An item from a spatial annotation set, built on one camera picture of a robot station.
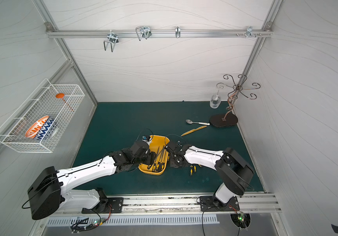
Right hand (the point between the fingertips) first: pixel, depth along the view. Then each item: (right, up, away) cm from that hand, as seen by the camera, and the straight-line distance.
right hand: (174, 163), depth 88 cm
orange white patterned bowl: (-61, +23, -23) cm, 69 cm away
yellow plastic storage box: (-10, +10, +6) cm, 16 cm away
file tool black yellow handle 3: (-10, 0, 0) cm, 10 cm away
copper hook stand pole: (+49, +55, +18) cm, 76 cm away
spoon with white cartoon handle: (+11, +24, +20) cm, 34 cm away
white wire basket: (-65, +35, -15) cm, 76 cm away
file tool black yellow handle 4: (+10, -4, -4) cm, 11 cm away
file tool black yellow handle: (-15, -2, -2) cm, 15 cm away
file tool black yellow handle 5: (+12, -3, -3) cm, 13 cm away
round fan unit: (+33, -23, -16) cm, 43 cm away
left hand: (-12, +6, -6) cm, 15 cm away
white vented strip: (-20, -22, -17) cm, 34 cm away
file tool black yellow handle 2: (-8, -1, -2) cm, 9 cm away
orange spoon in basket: (-63, +40, -8) cm, 75 cm away
